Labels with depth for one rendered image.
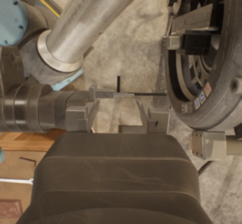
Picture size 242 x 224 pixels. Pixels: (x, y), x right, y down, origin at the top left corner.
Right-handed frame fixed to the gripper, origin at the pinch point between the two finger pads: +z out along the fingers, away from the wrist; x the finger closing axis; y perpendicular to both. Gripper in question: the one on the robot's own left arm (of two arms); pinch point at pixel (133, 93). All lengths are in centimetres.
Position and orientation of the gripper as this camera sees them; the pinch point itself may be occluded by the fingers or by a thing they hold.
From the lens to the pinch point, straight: 26.7
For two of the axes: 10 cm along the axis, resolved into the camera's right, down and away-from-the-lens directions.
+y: -0.2, 9.6, 2.7
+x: 0.1, 2.7, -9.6
